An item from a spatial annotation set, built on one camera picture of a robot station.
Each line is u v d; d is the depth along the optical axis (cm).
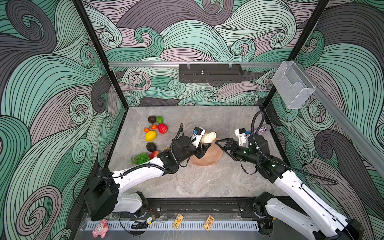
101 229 65
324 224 39
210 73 97
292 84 78
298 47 85
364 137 54
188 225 70
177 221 69
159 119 107
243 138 66
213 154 91
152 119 107
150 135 98
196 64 96
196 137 63
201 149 66
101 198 40
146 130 103
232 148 62
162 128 101
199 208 74
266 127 103
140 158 87
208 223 68
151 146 92
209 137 71
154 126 104
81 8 71
